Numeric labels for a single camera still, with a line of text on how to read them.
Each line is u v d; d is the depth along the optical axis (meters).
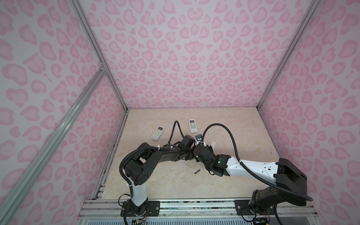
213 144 0.98
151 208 0.73
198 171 0.86
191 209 0.75
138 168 0.49
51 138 0.57
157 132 1.03
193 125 1.07
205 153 0.60
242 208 0.73
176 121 0.85
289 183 0.42
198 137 0.70
